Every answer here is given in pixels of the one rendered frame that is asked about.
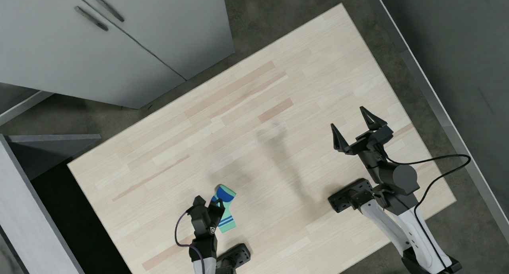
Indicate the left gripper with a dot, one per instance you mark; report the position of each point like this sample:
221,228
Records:
215,212

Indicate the mint green sock with blue toe and heel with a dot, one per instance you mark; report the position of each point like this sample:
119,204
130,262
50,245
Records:
227,222

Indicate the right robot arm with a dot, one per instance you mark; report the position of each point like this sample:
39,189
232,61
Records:
396,183

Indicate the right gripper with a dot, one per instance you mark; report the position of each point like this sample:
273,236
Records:
367,156

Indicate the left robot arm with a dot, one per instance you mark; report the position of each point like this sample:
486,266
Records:
206,242

